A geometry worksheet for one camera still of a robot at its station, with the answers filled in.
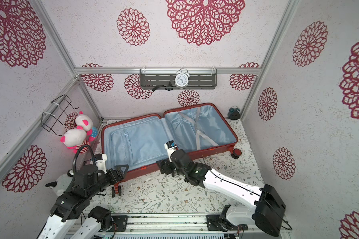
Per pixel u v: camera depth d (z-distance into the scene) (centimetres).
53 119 75
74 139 84
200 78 93
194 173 55
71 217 45
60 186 67
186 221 76
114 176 61
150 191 85
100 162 63
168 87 93
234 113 117
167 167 65
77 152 51
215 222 73
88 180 50
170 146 65
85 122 92
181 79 90
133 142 95
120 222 73
